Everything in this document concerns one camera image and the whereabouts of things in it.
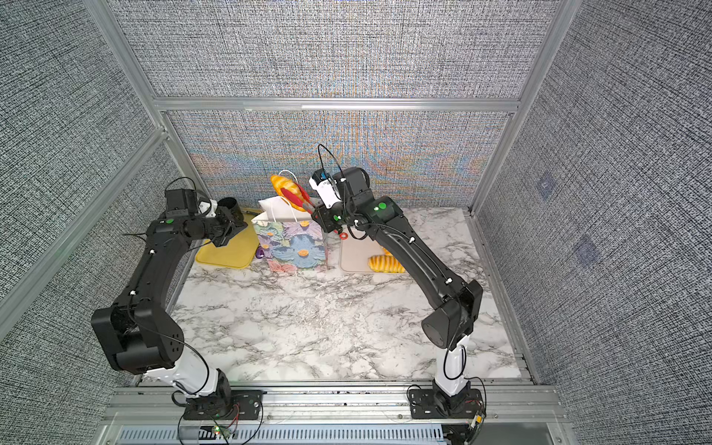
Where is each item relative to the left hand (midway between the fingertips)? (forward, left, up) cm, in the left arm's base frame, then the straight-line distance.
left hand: (251, 217), depth 82 cm
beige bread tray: (0, -34, -22) cm, 41 cm away
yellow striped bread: (+5, -9, +9) cm, 14 cm away
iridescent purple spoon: (+6, +5, -26) cm, 27 cm away
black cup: (+23, +16, -16) cm, 32 cm away
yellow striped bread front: (-4, -41, -21) cm, 47 cm away
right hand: (-4, -21, +9) cm, 23 cm away
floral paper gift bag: (-3, -10, -6) cm, 12 cm away
